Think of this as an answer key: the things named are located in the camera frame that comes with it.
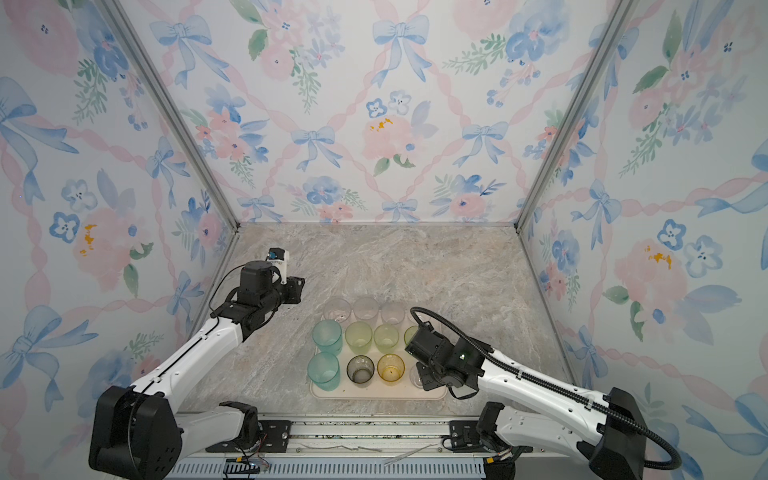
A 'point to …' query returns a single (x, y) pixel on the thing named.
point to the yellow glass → (390, 369)
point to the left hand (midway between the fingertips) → (301, 277)
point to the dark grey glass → (360, 368)
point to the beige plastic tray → (374, 360)
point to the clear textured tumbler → (337, 309)
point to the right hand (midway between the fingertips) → (427, 371)
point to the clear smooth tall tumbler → (366, 308)
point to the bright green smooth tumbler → (409, 334)
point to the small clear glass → (415, 378)
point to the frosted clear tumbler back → (393, 312)
